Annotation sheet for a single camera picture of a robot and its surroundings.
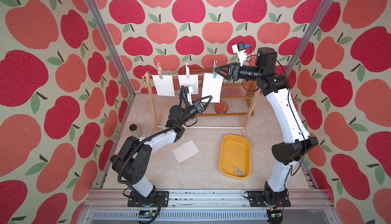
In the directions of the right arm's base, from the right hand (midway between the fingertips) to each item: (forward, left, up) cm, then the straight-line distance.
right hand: (218, 72), depth 65 cm
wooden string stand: (+2, -20, -45) cm, 50 cm away
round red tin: (+16, -6, -43) cm, 46 cm away
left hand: (-7, +1, -12) cm, 14 cm away
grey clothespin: (-26, -16, -46) cm, 55 cm away
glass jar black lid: (-12, +47, -38) cm, 61 cm away
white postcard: (-18, +15, -46) cm, 52 cm away
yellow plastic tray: (-18, -14, -46) cm, 52 cm away
